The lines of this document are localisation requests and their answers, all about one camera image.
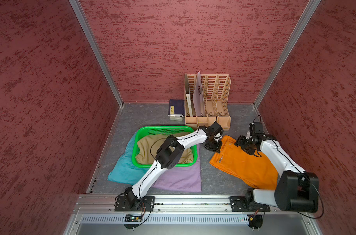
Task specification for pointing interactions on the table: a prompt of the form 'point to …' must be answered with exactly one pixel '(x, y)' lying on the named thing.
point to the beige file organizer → (207, 100)
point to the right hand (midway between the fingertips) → (237, 147)
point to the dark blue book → (176, 106)
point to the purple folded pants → (181, 178)
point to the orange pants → (252, 170)
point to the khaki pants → (147, 146)
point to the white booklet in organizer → (189, 105)
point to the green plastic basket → (156, 130)
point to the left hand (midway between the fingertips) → (218, 153)
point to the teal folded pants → (125, 171)
